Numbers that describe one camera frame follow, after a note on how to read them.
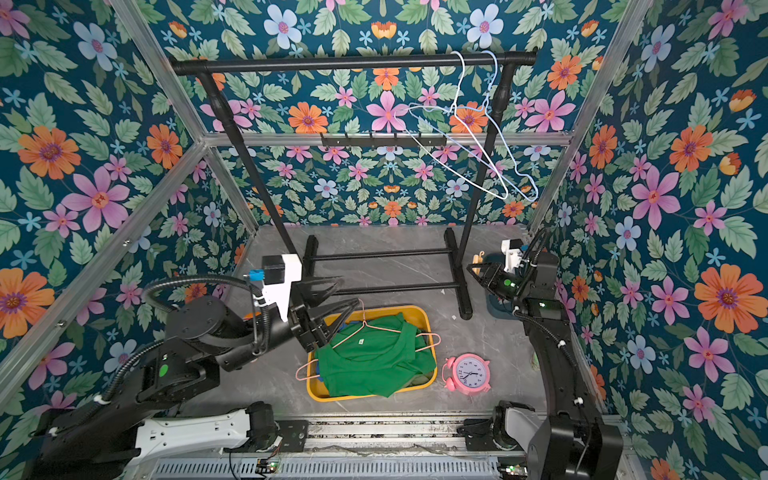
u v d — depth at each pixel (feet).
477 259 2.47
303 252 3.53
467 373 2.69
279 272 1.25
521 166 3.32
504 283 2.17
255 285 1.23
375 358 2.51
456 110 1.97
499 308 2.98
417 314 2.95
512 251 2.31
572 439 1.26
